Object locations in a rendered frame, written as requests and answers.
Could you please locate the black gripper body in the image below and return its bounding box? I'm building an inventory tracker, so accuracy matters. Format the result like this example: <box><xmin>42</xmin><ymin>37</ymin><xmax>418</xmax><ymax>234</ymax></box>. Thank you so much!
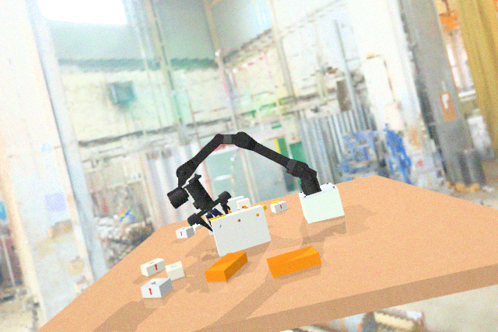
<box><xmin>188</xmin><ymin>189</ymin><xmax>231</xmax><ymax>226</ymax></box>

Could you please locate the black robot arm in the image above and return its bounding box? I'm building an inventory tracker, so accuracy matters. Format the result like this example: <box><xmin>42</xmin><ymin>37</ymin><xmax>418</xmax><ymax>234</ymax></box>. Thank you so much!
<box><xmin>167</xmin><ymin>131</ymin><xmax>322</xmax><ymax>209</ymax></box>

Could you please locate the yellow rectangular block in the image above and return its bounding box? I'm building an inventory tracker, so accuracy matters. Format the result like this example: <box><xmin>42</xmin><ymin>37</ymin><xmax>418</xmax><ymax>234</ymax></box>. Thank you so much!
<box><xmin>205</xmin><ymin>252</ymin><xmax>248</xmax><ymax>281</ymax></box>
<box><xmin>267</xmin><ymin>246</ymin><xmax>321</xmax><ymax>278</ymax></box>

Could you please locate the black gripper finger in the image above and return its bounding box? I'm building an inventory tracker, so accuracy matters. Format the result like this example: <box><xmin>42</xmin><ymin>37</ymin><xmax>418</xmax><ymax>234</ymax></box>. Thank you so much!
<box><xmin>221</xmin><ymin>201</ymin><xmax>229</xmax><ymax>215</ymax></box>
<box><xmin>196</xmin><ymin>218</ymin><xmax>213</xmax><ymax>232</ymax></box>

